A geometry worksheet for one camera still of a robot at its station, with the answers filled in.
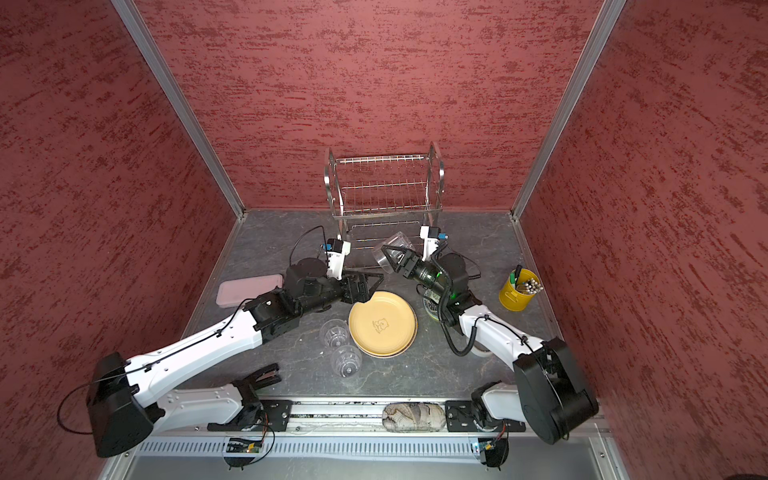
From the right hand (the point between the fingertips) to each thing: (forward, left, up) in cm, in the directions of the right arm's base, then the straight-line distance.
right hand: (383, 256), depth 76 cm
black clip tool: (-26, +32, -13) cm, 44 cm away
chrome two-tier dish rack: (+41, +4, -15) cm, 44 cm away
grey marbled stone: (-33, -6, -22) cm, 40 cm away
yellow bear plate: (-9, +1, -23) cm, 25 cm away
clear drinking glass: (-12, +15, -20) cm, 27 cm away
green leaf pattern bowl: (-4, -14, -22) cm, 26 cm away
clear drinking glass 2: (-18, +11, -25) cm, 33 cm away
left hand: (-7, +3, -2) cm, 7 cm away
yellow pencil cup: (0, -42, -17) cm, 46 cm away
